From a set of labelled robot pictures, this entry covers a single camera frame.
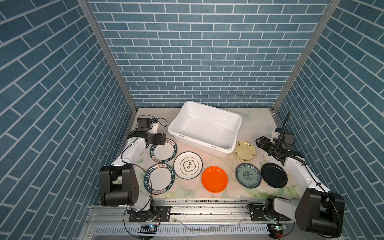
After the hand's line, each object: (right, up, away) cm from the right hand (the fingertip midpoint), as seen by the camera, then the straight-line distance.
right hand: (260, 140), depth 87 cm
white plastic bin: (-29, +6, +25) cm, 39 cm away
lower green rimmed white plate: (-58, -21, -3) cm, 61 cm away
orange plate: (-28, -22, -2) cm, 35 cm away
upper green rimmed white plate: (-59, -9, +7) cm, 60 cm away
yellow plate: (-7, -8, +10) cm, 14 cm away
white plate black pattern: (-43, -16, +4) cm, 46 cm away
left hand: (-62, +2, +3) cm, 62 cm away
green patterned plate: (-7, -21, -1) cm, 22 cm away
